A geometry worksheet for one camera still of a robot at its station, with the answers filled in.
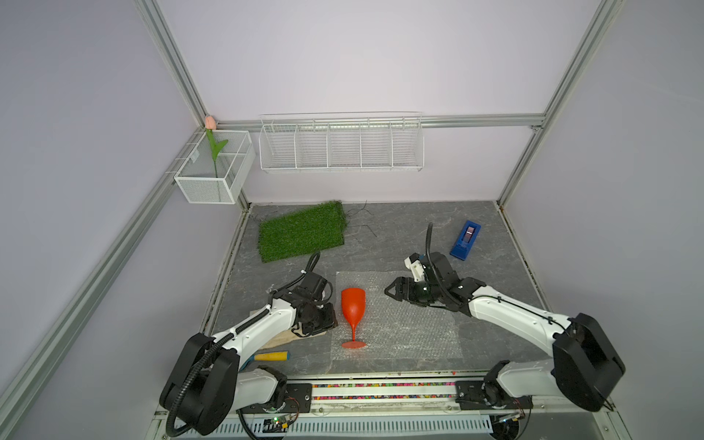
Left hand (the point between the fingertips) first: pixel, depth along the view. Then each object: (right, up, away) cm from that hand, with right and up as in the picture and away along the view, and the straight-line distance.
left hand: (334, 327), depth 83 cm
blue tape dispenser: (+47, +26, +19) cm, 57 cm away
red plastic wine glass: (+6, +7, +6) cm, 10 cm away
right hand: (+17, +11, 0) cm, 21 cm away
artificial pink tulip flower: (-41, +58, +8) cm, 71 cm away
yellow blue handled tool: (-19, -8, -3) cm, 21 cm away
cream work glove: (-15, -3, 0) cm, 15 cm away
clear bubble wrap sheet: (+18, -2, +4) cm, 18 cm away
